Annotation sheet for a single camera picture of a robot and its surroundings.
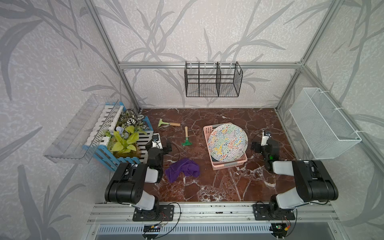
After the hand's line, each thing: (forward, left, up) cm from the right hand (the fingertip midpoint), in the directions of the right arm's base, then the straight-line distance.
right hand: (260, 138), depth 95 cm
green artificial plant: (-9, +78, +17) cm, 80 cm away
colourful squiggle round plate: (-3, +22, +1) cm, 22 cm away
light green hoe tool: (+17, +59, -5) cm, 62 cm away
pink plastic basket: (-18, +30, +1) cm, 34 cm away
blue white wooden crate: (-19, +82, +27) cm, 88 cm away
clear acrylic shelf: (-17, +92, +26) cm, 97 cm away
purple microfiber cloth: (-18, +46, -1) cm, 50 cm away
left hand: (-2, +63, +5) cm, 63 cm away
